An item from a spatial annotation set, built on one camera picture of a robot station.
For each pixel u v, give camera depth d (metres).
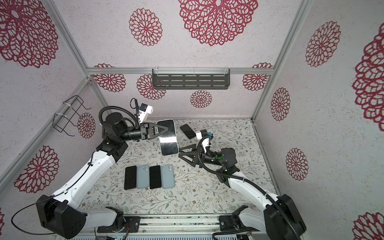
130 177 0.90
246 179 0.52
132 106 0.57
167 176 0.90
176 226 0.74
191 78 0.92
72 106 0.79
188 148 0.64
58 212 0.38
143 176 0.90
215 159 0.60
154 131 0.62
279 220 0.40
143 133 0.56
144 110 0.59
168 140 0.61
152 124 0.59
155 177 0.90
